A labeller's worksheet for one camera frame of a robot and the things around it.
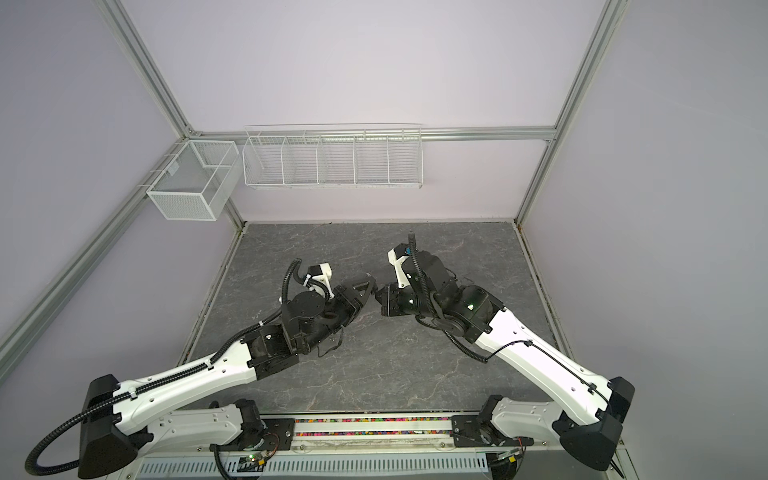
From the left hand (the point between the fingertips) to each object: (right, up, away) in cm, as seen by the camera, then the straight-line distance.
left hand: (378, 289), depth 66 cm
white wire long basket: (-17, +41, +33) cm, 55 cm away
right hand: (-1, -2, 0) cm, 2 cm away
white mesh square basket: (-62, +30, +30) cm, 75 cm away
